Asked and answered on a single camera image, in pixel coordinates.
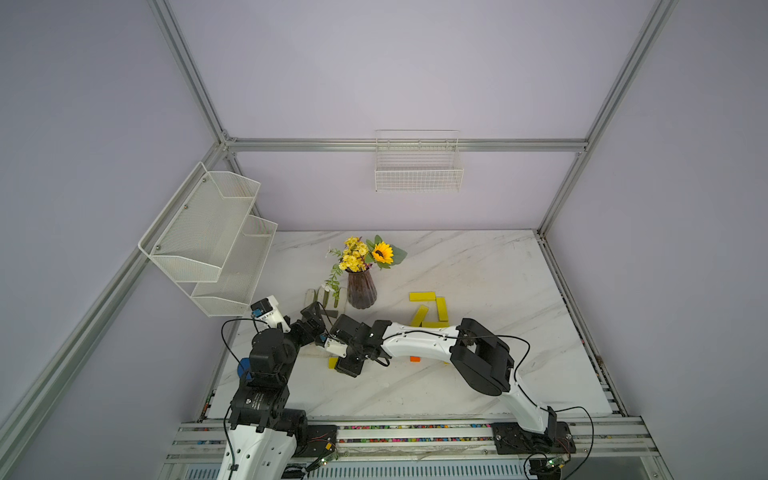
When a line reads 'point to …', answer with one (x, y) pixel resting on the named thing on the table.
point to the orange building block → (415, 359)
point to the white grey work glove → (316, 351)
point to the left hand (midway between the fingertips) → (305, 314)
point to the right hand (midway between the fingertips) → (347, 360)
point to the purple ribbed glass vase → (361, 289)
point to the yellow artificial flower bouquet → (358, 255)
